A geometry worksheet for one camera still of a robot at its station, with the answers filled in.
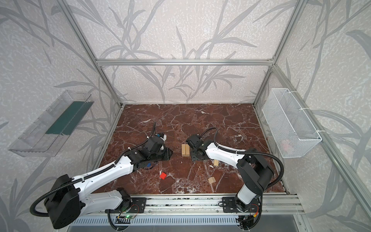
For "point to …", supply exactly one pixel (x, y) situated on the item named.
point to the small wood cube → (211, 180)
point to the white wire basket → (294, 132)
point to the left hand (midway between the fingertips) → (174, 149)
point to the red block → (163, 175)
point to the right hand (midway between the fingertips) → (196, 151)
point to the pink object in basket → (285, 145)
